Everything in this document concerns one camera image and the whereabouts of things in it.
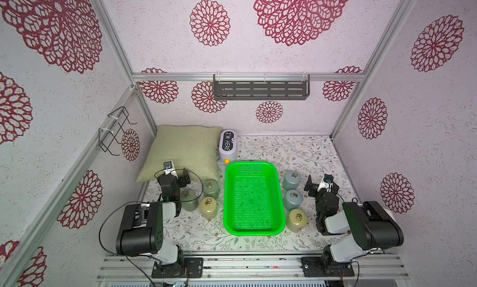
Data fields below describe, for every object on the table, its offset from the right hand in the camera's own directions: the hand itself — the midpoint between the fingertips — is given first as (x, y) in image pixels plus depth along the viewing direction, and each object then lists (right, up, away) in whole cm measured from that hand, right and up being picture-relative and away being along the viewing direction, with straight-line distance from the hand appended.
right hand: (320, 176), depth 88 cm
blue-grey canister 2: (-14, -10, -3) cm, 18 cm away
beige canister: (-52, -13, -6) cm, 54 cm away
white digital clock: (-45, +15, +15) cm, 49 cm away
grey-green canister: (-52, -6, 0) cm, 52 cm away
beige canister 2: (-14, -17, -10) cm, 25 cm away
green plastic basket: (-32, -14, +4) cm, 35 cm away
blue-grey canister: (-13, -3, +4) cm, 14 cm away
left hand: (-71, +2, +5) cm, 71 cm away
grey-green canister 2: (-63, -9, -3) cm, 64 cm away
